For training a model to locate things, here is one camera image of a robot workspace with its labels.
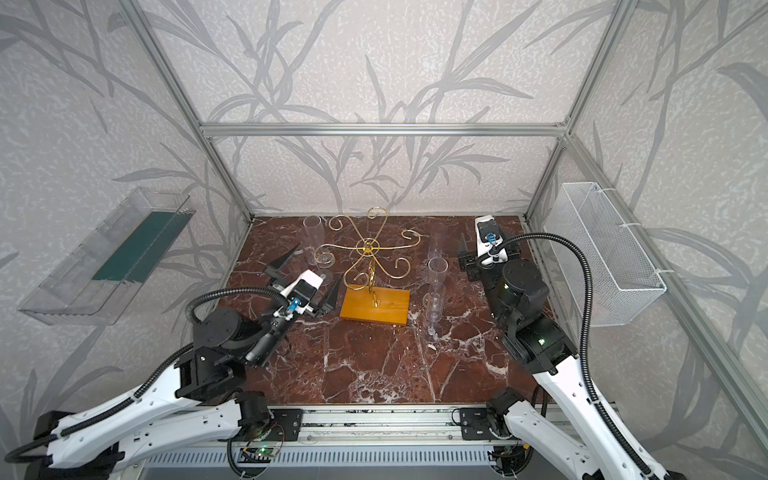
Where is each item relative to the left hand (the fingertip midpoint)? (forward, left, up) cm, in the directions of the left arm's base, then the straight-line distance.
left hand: (320, 250), depth 56 cm
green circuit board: (-30, +20, -44) cm, 57 cm away
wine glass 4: (+11, -25, -23) cm, 36 cm away
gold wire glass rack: (+9, -8, -12) cm, 17 cm away
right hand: (+9, -33, -1) cm, 34 cm away
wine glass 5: (+2, -24, -26) cm, 35 cm away
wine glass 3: (+22, -25, -20) cm, 39 cm away
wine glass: (+27, +13, -27) cm, 40 cm away
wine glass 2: (+21, +11, -44) cm, 50 cm away
